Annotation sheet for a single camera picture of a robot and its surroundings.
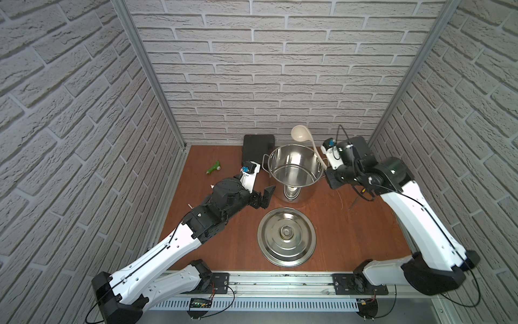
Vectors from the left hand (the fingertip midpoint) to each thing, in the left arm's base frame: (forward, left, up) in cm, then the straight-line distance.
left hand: (260, 175), depth 69 cm
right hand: (0, -25, +2) cm, 25 cm away
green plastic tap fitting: (+26, +23, -28) cm, 45 cm away
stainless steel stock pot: (+23, -18, -26) cm, 39 cm away
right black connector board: (-37, -38, -28) cm, 60 cm away
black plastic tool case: (+38, +3, -24) cm, 45 cm away
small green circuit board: (-34, +22, -33) cm, 52 cm away
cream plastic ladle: (+20, -16, +2) cm, 26 cm away
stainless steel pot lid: (-12, -12, -28) cm, 33 cm away
